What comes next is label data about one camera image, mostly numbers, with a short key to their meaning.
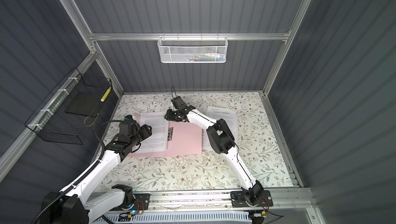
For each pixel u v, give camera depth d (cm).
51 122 65
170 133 97
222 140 63
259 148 91
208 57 91
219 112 109
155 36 158
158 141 94
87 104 77
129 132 64
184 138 91
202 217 77
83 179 45
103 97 80
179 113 81
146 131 75
